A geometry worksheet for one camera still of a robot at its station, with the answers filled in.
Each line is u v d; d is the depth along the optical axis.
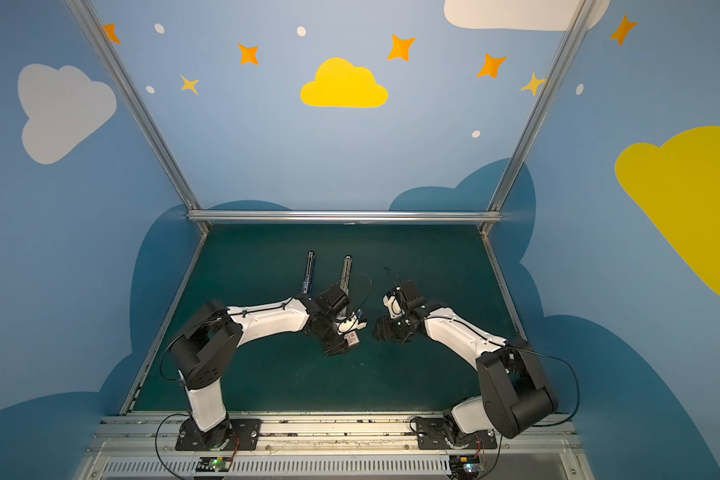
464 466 0.71
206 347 0.48
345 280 1.04
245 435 0.75
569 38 0.74
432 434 0.75
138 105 0.84
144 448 1.28
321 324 0.70
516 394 0.43
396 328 0.77
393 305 0.80
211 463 0.71
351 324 0.79
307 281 1.03
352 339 0.90
